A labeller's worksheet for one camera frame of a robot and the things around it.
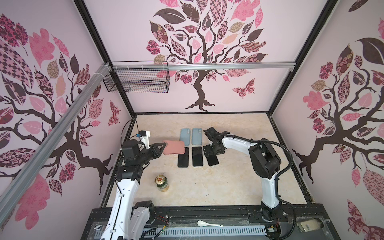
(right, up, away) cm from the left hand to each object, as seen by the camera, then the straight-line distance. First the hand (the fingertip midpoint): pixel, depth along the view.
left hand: (166, 146), depth 75 cm
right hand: (+25, -6, +22) cm, 34 cm away
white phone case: (+16, +1, +30) cm, 34 cm away
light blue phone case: (+8, +3, +32) cm, 33 cm away
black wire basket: (-16, +43, +20) cm, 50 cm away
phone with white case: (+17, -9, +19) cm, 27 cm away
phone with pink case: (+26, -12, +22) cm, 37 cm away
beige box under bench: (+69, -36, -7) cm, 78 cm away
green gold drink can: (-2, -19, -1) cm, 19 cm away
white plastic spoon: (+19, -37, -4) cm, 42 cm away
